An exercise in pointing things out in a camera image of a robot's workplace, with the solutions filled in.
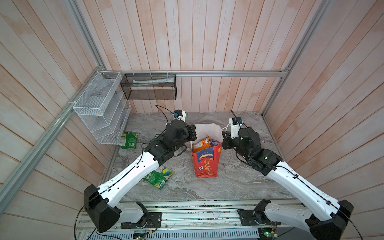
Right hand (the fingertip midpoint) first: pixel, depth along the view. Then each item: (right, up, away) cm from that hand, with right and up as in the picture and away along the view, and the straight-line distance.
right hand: (222, 132), depth 72 cm
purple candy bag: (-2, -7, +12) cm, 14 cm away
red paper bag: (-7, -16, +5) cm, 18 cm away
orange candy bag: (-9, -8, +11) cm, 16 cm away
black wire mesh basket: (-40, +28, +18) cm, 52 cm away
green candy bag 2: (-34, -27, +13) cm, 45 cm away
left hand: (-13, +1, -2) cm, 13 cm away
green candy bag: (-56, -6, +29) cm, 64 cm away
